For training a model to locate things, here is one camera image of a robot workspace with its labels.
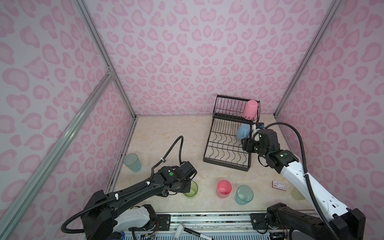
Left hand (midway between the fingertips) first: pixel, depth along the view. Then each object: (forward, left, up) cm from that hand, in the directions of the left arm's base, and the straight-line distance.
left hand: (187, 187), depth 78 cm
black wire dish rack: (+28, -23, -5) cm, 36 cm away
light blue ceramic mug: (+33, -35, +5) cm, 48 cm away
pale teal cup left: (+14, +32, +2) cm, 35 cm away
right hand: (+20, -32, +14) cm, 40 cm away
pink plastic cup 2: (0, -20, -4) cm, 20 cm away
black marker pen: (-18, +2, -2) cm, 18 cm away
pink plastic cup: (+37, -36, +20) cm, 56 cm away
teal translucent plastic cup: (-3, -29, -2) cm, 30 cm away
